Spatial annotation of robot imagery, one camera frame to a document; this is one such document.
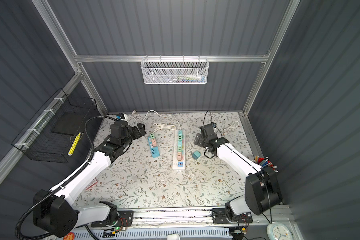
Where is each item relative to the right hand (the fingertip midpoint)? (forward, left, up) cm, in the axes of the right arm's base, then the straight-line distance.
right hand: (205, 141), depth 88 cm
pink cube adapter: (-7, +15, -6) cm, 18 cm away
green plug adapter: (+6, +15, -5) cm, 17 cm away
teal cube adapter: (+2, +15, -5) cm, 16 cm away
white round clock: (-43, -31, -11) cm, 54 cm away
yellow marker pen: (-12, +64, +17) cm, 67 cm away
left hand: (+1, +38, +12) cm, 40 cm away
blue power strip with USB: (0, +32, -10) cm, 33 cm away
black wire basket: (-7, +76, +18) cm, 78 cm away
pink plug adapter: (+3, +32, -5) cm, 32 cm away
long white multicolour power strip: (-11, +16, -9) cm, 21 cm away
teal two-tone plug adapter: (-4, +5, -10) cm, 12 cm away
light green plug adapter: (-2, +16, -5) cm, 17 cm away
